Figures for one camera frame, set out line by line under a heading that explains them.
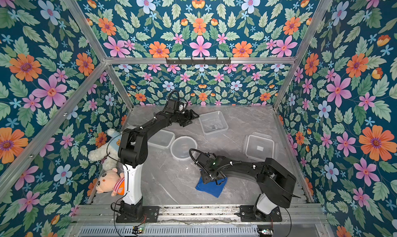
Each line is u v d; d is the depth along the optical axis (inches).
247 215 28.9
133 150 22.2
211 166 24.2
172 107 31.6
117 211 28.9
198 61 36.6
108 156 34.8
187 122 35.7
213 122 43.7
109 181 30.3
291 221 27.0
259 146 38.8
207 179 29.3
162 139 39.3
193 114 35.7
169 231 30.1
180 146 37.3
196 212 29.6
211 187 31.0
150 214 29.0
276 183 17.5
